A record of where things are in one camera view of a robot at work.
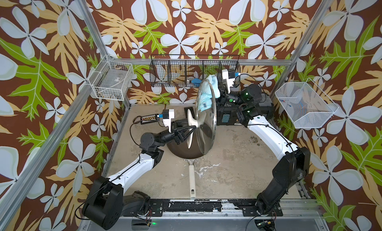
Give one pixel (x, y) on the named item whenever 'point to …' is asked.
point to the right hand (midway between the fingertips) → (203, 93)
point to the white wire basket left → (112, 79)
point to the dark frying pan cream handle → (192, 156)
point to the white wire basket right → (306, 105)
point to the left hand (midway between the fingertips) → (195, 126)
